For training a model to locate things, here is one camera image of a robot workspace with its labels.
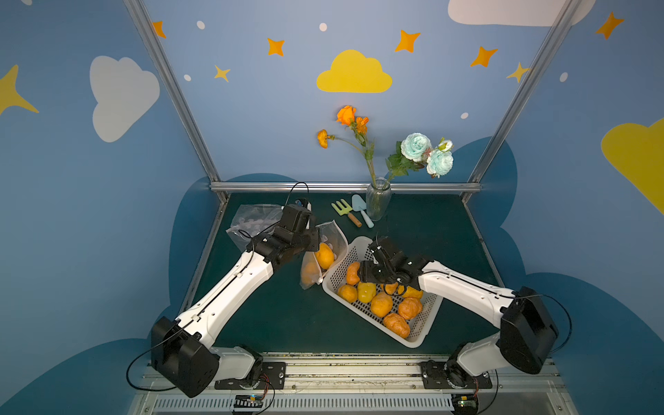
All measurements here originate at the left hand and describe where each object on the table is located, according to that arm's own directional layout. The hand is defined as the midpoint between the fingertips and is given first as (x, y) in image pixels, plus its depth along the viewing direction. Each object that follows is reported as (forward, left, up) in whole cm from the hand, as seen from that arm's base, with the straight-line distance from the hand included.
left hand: (314, 230), depth 79 cm
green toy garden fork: (+32, -10, -25) cm, 42 cm away
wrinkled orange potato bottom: (-22, -26, -18) cm, 39 cm away
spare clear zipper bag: (+20, +31, -21) cm, 42 cm away
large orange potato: (-1, -3, -13) cm, 14 cm away
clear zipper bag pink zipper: (+3, -5, -6) cm, 9 cm away
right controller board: (-41, -46, -27) cm, 67 cm away
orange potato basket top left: (-7, -13, -18) cm, 23 cm away
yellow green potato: (-12, -18, -18) cm, 28 cm away
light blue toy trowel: (+33, -18, -24) cm, 45 cm away
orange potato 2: (-17, -22, -18) cm, 33 cm away
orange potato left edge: (-14, -11, -15) cm, 23 cm away
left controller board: (-43, +18, -27) cm, 54 cm away
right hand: (-6, -18, -13) cm, 23 cm away
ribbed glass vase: (+24, -24, -9) cm, 35 cm away
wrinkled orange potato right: (-17, -31, -18) cm, 40 cm away
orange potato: (-7, +2, -16) cm, 17 cm away
